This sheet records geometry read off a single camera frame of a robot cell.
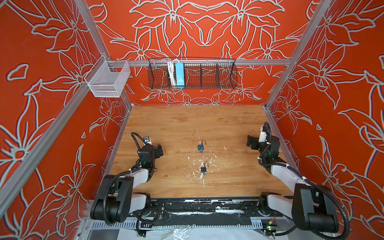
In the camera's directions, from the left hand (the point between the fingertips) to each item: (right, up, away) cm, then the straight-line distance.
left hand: (151, 145), depth 91 cm
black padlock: (+33, -13, -5) cm, 36 cm away
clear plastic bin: (-29, +43, +3) cm, 52 cm away
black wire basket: (+35, +47, +7) cm, 59 cm away
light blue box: (+18, +44, -1) cm, 48 cm away
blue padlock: (+32, -2, +4) cm, 32 cm away
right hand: (+63, +7, -3) cm, 64 cm away
